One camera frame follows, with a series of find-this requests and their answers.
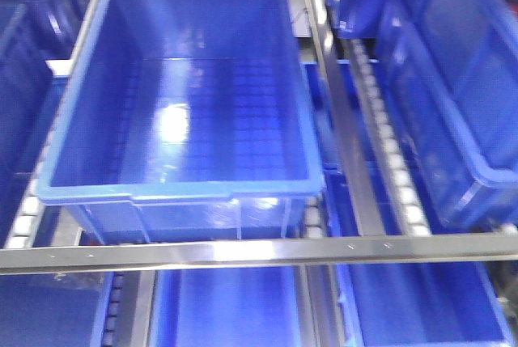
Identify blue plastic bin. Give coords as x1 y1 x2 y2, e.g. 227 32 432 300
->
36 0 327 243

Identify steel rack with slanted shelves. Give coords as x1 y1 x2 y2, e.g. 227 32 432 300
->
0 0 518 347

